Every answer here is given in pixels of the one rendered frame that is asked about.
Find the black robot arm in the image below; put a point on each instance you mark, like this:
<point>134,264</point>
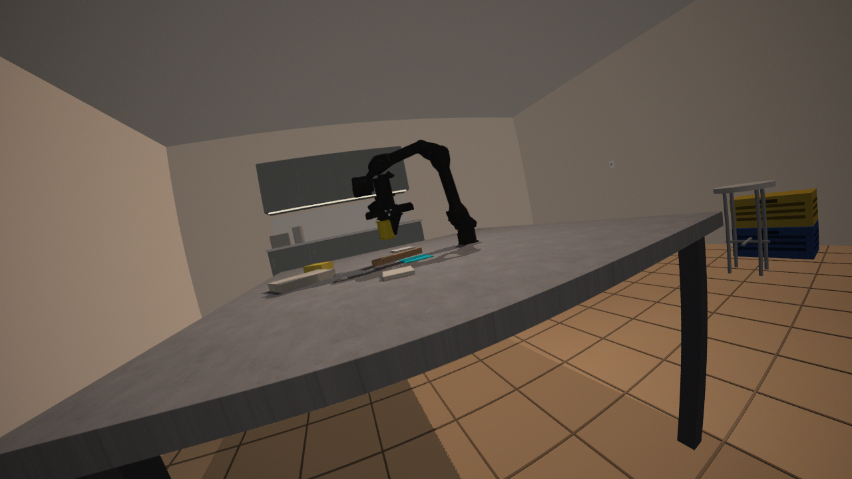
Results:
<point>458,214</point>

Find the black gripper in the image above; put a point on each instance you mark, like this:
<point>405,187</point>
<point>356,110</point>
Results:
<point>395,212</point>

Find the orange wooden bar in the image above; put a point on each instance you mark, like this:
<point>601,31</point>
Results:
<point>395,257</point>

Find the yellow cup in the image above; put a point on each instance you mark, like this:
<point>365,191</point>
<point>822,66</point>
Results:
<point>385,230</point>

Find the yellow wedge block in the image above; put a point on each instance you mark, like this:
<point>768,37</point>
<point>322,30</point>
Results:
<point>324,265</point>

